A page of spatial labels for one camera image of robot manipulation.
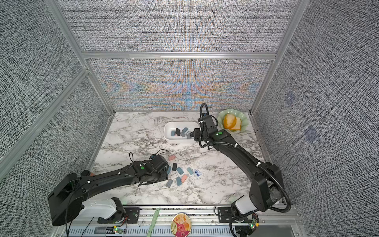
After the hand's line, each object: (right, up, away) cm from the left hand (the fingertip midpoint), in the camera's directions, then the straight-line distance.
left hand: (167, 176), depth 82 cm
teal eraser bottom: (+6, -3, +2) cm, 7 cm away
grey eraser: (+8, +22, +21) cm, 32 cm away
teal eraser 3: (+7, +1, +6) cm, 9 cm away
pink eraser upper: (+1, +8, +11) cm, 14 cm away
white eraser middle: (+8, +5, +10) cm, 14 cm away
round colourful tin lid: (+8, -18, -14) cm, 24 cm away
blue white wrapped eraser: (+17, 0, +5) cm, 18 cm away
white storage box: (+1, +28, +24) cm, 37 cm away
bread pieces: (+41, +31, +21) cm, 56 cm away
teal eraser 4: (+13, +1, +6) cm, 14 cm away
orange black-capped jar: (-44, +3, -2) cm, 44 cm away
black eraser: (+4, +24, +24) cm, 34 cm away
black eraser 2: (+3, +3, +8) cm, 9 cm away
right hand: (+17, +27, 0) cm, 31 cm away
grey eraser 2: (+12, +20, +21) cm, 32 cm away
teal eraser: (0, +23, +22) cm, 32 cm away
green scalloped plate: (+49, +38, +30) cm, 69 cm away
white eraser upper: (+5, +9, +13) cm, 16 cm away
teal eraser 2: (+9, +25, +24) cm, 36 cm away
